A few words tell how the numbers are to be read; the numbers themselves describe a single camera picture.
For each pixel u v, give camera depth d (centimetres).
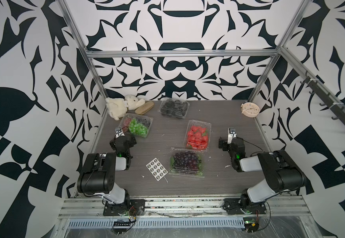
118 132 80
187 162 83
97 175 45
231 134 82
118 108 105
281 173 47
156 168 87
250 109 112
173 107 114
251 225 71
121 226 73
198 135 96
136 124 96
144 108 112
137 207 74
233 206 74
